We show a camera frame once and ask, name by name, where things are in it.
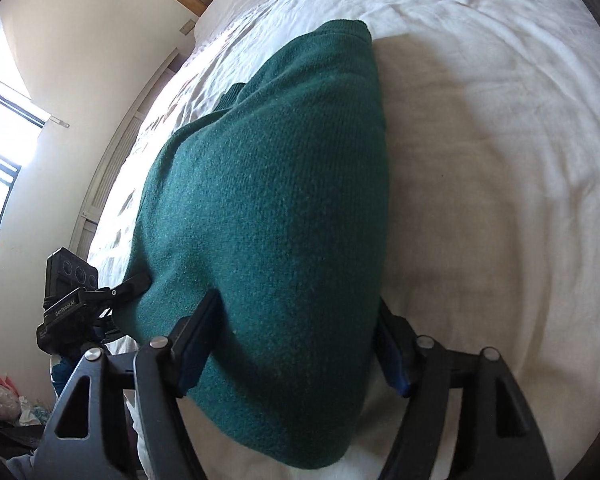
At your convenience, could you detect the left wall socket plate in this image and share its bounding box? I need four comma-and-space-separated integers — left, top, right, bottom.
180, 20, 196, 36

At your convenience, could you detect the red and white plastic bag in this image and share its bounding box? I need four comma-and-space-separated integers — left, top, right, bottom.
0, 372, 22, 424

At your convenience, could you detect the white bed duvet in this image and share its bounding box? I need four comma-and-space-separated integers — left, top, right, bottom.
88, 0, 600, 478

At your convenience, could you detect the dark green knit sweater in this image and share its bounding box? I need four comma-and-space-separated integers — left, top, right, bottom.
114, 20, 389, 469

